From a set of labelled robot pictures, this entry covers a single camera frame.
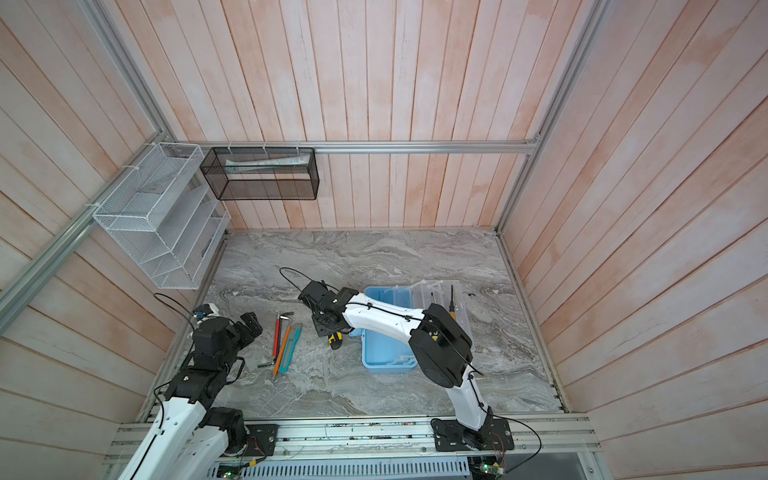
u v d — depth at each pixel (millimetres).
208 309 699
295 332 926
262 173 1044
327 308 626
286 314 962
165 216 729
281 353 876
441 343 512
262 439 731
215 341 587
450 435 735
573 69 766
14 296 512
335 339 836
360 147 988
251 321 732
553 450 762
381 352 890
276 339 903
